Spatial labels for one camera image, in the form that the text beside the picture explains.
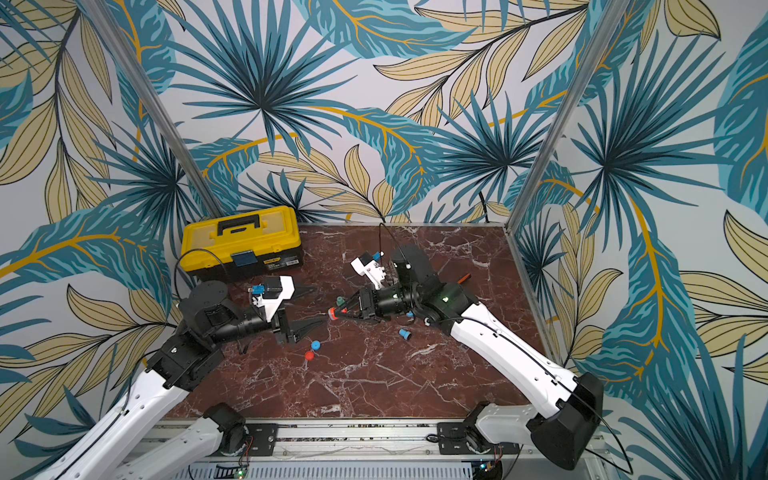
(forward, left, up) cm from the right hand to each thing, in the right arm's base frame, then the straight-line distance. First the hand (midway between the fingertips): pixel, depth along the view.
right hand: (337, 315), depth 62 cm
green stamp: (+20, +4, -27) cm, 34 cm away
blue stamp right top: (+9, -16, -29) cm, 35 cm away
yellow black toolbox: (+33, +36, -15) cm, 52 cm away
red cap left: (+3, +12, -31) cm, 33 cm away
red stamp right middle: (0, +1, +1) cm, 1 cm away
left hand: (+1, +4, +2) cm, 4 cm away
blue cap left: (+6, +10, -30) cm, 32 cm away
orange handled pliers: (+29, -39, -28) cm, 56 cm away
